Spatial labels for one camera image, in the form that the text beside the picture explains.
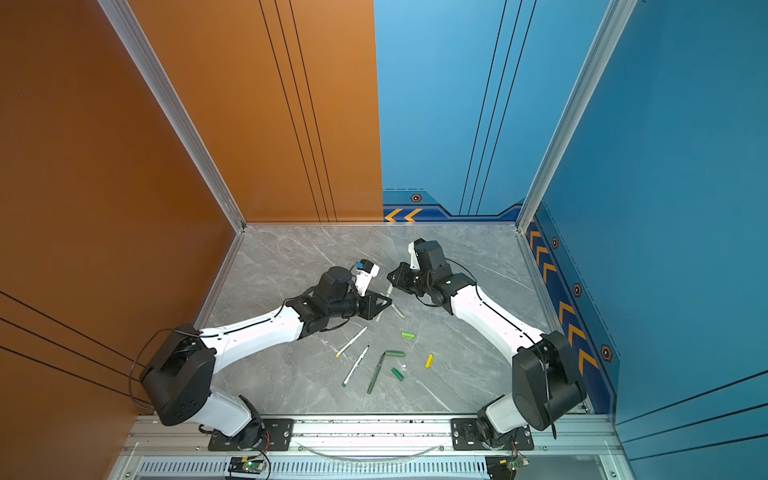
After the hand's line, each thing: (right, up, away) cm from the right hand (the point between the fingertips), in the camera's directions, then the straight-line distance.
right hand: (388, 277), depth 83 cm
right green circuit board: (+31, -42, -13) cm, 54 cm away
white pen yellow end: (-12, -20, +6) cm, 24 cm away
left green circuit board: (-35, -44, -12) cm, 57 cm away
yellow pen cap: (+12, -24, +2) cm, 27 cm away
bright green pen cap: (+6, -18, +8) cm, 21 cm away
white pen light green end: (+4, -13, +11) cm, 18 cm away
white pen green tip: (-10, -25, +2) cm, 27 cm away
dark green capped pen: (-1, -23, +4) cm, 23 cm away
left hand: (+1, -5, -2) cm, 6 cm away
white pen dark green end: (-2, -9, -6) cm, 10 cm away
